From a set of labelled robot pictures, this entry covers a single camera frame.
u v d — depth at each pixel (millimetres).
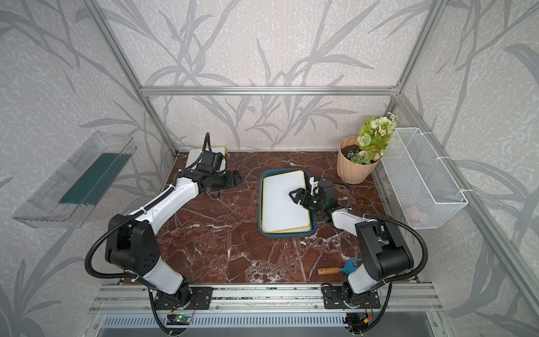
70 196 635
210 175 645
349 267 800
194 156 1205
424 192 619
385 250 451
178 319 707
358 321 772
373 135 887
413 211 727
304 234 873
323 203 730
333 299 728
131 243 446
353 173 981
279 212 937
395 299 747
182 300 658
